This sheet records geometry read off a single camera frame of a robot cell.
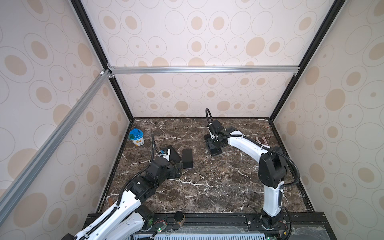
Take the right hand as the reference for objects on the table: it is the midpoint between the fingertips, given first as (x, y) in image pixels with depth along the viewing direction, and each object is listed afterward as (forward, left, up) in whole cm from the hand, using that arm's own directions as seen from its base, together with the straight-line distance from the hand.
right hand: (212, 144), depth 94 cm
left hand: (-17, +19, +8) cm, 27 cm away
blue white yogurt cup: (+7, +49, +2) cm, 50 cm away
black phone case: (-3, +25, -10) cm, 28 cm away
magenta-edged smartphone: (-6, +16, -8) cm, 19 cm away
